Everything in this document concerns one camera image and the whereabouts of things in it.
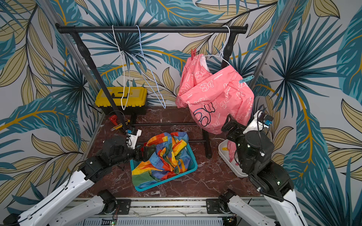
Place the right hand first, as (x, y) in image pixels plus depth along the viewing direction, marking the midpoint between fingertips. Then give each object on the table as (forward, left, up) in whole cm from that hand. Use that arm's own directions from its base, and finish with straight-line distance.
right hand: (238, 121), depth 55 cm
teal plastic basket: (-4, +15, -35) cm, 38 cm away
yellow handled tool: (+27, +68, -39) cm, 83 cm away
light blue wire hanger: (+57, +46, -13) cm, 75 cm away
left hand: (0, +39, -21) cm, 44 cm away
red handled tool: (+38, +74, -41) cm, 93 cm away
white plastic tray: (+4, -5, -38) cm, 39 cm away
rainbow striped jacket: (+1, +30, -35) cm, 47 cm away
